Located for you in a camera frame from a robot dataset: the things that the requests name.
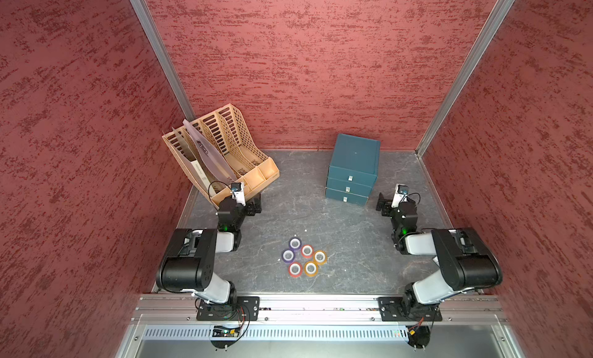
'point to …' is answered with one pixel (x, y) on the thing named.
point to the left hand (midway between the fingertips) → (248, 196)
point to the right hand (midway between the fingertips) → (390, 196)
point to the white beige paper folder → (194, 165)
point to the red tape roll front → (295, 269)
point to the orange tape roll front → (311, 268)
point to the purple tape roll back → (295, 245)
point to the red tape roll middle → (307, 251)
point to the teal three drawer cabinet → (354, 170)
